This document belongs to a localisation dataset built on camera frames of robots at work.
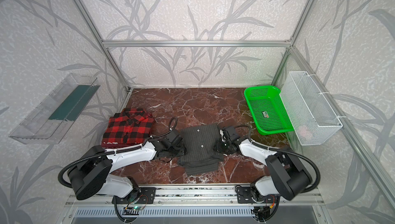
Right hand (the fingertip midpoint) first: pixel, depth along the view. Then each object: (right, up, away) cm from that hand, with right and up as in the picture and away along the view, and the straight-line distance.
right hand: (215, 144), depth 89 cm
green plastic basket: (+39, +19, +19) cm, 47 cm away
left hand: (-16, -1, -2) cm, 16 cm away
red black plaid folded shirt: (-52, +9, +3) cm, 53 cm away
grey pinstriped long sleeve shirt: (-9, -3, -5) cm, 10 cm away
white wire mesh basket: (+38, +19, -28) cm, 50 cm away
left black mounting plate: (-34, -20, -17) cm, 43 cm away
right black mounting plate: (+13, -20, -17) cm, 29 cm away
